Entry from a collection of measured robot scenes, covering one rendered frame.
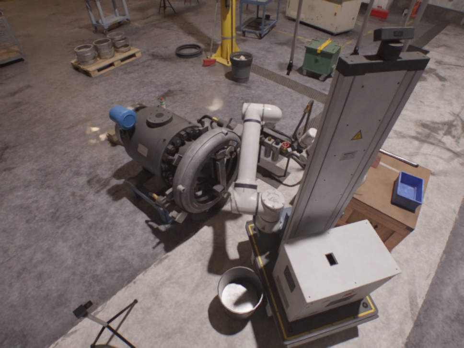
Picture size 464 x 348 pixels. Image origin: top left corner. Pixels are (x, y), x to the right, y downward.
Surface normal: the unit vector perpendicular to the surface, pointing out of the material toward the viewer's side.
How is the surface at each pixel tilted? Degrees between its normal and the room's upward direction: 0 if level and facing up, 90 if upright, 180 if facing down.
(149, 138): 38
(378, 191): 0
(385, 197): 0
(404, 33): 61
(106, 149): 0
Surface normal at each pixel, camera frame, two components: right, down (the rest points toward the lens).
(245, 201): -0.07, -0.14
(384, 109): 0.24, 0.72
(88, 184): 0.00, -0.67
